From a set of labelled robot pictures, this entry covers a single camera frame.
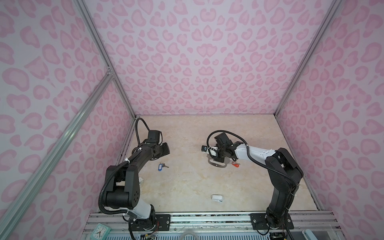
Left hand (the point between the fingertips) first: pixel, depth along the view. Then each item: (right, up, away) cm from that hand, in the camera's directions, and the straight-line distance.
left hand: (167, 148), depth 93 cm
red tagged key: (+43, -10, 0) cm, 44 cm away
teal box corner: (+69, -36, -25) cm, 82 cm away
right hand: (+29, -2, +1) cm, 29 cm away
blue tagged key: (-4, -11, 0) cm, 12 cm away
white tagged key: (-13, -17, -7) cm, 23 cm away
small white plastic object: (+29, -25, -13) cm, 40 cm away
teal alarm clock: (-26, -36, -23) cm, 50 cm away
